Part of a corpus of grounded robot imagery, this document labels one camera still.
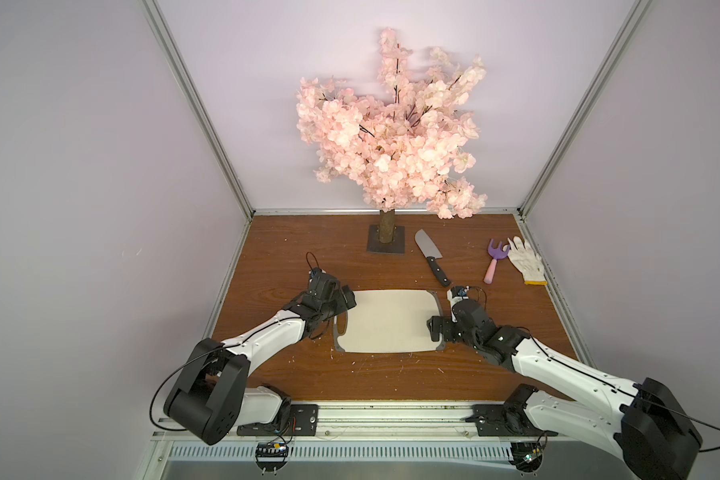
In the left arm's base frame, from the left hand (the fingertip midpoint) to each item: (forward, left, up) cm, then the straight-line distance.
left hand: (345, 297), depth 89 cm
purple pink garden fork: (+21, -53, -5) cm, 57 cm away
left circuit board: (-39, +16, -9) cm, 43 cm away
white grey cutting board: (-5, -12, -6) cm, 14 cm away
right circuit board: (-38, -46, -7) cm, 60 cm away
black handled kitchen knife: (+22, -30, -6) cm, 38 cm away
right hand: (-6, -29, +1) cm, 30 cm away
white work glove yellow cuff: (+19, -64, -5) cm, 67 cm away
